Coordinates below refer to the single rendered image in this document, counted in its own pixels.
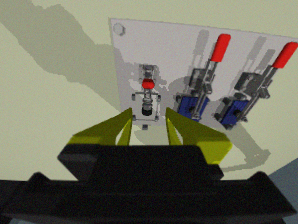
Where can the blue rectangular block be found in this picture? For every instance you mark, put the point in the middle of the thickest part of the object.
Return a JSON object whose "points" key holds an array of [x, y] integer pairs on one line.
{"points": [[188, 101], [227, 111]]}

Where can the red-handled toggle clamp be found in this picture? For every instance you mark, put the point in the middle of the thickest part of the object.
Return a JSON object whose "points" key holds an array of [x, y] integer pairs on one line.
{"points": [[201, 77]]}

